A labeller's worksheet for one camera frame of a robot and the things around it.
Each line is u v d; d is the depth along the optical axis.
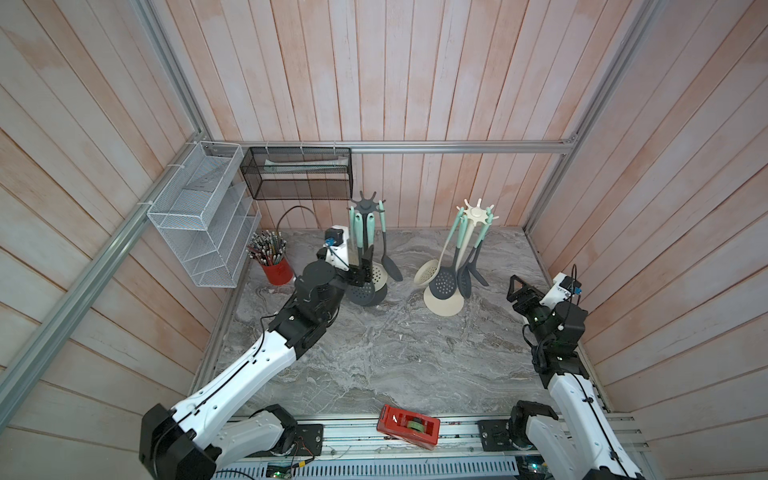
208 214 0.69
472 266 0.85
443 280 0.89
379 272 0.90
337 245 0.56
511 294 0.73
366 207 0.72
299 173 1.04
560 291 0.67
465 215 0.69
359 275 0.62
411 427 0.70
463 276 0.84
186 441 0.38
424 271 0.93
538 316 0.68
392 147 0.97
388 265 0.88
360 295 0.88
